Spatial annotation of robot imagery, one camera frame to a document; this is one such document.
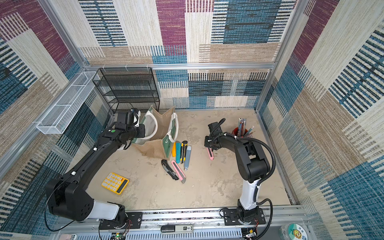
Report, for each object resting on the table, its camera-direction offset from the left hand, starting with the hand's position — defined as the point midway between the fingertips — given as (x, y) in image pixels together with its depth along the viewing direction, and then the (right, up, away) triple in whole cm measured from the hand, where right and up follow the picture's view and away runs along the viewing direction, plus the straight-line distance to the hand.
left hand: (143, 128), depth 84 cm
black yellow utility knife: (+22, -12, +15) cm, 29 cm away
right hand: (+39, -12, +16) cm, 44 cm away
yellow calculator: (-16, -31, +1) cm, 35 cm away
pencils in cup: (+58, -2, +10) cm, 59 cm away
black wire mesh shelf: (-19, +28, +24) cm, 42 cm away
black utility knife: (+12, -23, +5) cm, 27 cm away
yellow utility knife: (+15, -14, +13) cm, 25 cm away
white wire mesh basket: (-36, +5, -12) cm, 38 cm away
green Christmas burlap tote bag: (+6, -2, +18) cm, 19 cm away
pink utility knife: (+39, -16, +11) cm, 43 cm away
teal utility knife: (+18, -16, +13) cm, 27 cm away
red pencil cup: (+54, -3, +11) cm, 55 cm away
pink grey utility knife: (+19, -25, +4) cm, 32 cm away
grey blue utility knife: (+24, -19, +10) cm, 32 cm away
